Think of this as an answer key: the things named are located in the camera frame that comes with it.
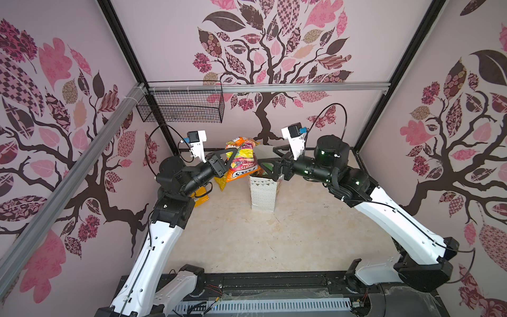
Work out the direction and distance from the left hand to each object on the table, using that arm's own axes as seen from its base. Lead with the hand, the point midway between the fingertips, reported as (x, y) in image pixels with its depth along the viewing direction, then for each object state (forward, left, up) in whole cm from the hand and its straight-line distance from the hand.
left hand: (238, 153), depth 58 cm
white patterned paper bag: (+3, -9, -27) cm, 29 cm away
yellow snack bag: (+7, +22, -41) cm, 47 cm away
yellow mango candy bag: (+18, +13, -40) cm, 46 cm away
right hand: (0, -9, +1) cm, 9 cm away
